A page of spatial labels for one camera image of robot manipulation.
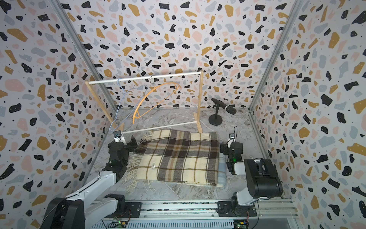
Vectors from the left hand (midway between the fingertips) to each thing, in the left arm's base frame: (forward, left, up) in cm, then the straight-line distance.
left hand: (125, 137), depth 84 cm
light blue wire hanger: (+19, +22, -16) cm, 34 cm away
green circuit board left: (-40, -3, -16) cm, 44 cm away
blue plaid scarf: (-14, -58, -15) cm, 61 cm away
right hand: (+2, -66, -10) cm, 67 cm away
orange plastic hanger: (+45, -11, -16) cm, 48 cm away
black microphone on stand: (+26, -59, -15) cm, 66 cm away
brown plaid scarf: (-6, -29, -13) cm, 32 cm away
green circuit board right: (-41, -64, -17) cm, 78 cm away
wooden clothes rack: (+24, -44, -8) cm, 51 cm away
